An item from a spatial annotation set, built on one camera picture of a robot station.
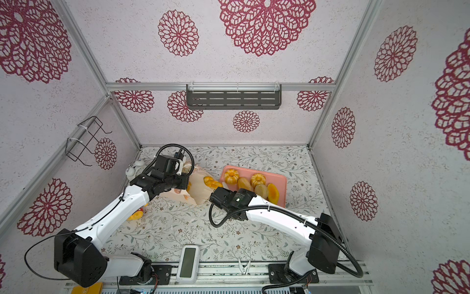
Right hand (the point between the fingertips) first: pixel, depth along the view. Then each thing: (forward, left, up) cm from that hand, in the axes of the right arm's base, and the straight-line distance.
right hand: (240, 198), depth 78 cm
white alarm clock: (+15, +55, -3) cm, 58 cm away
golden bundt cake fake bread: (+20, -9, -13) cm, 25 cm away
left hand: (+8, +24, +1) cm, 26 cm away
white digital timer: (-26, +20, -12) cm, 35 cm away
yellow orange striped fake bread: (+14, +16, -8) cm, 22 cm away
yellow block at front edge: (-33, +54, -14) cm, 65 cm away
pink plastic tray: (+23, -22, -19) cm, 37 cm away
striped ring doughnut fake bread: (+20, +5, -12) cm, 24 cm away
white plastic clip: (-24, -2, -15) cm, 28 cm away
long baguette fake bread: (+16, -1, -12) cm, 20 cm away
